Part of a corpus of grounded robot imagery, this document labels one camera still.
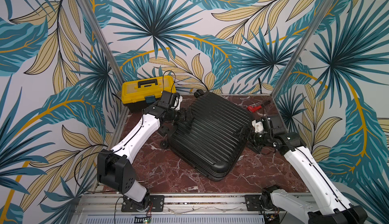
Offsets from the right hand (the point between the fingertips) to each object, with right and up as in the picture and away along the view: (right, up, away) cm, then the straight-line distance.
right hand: (238, 138), depth 74 cm
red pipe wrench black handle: (+22, +15, +38) cm, 46 cm away
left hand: (-26, +10, +6) cm, 28 cm away
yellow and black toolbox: (-58, +23, +23) cm, 67 cm away
